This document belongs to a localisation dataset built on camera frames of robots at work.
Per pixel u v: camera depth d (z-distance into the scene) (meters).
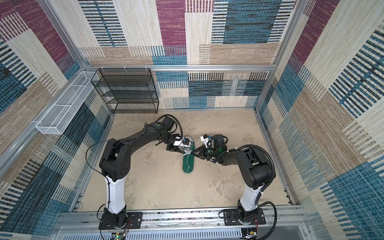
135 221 0.73
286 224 0.73
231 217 0.73
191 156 0.91
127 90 1.09
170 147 0.81
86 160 0.52
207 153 0.83
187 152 0.90
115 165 0.53
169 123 0.80
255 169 0.49
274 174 0.47
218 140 0.77
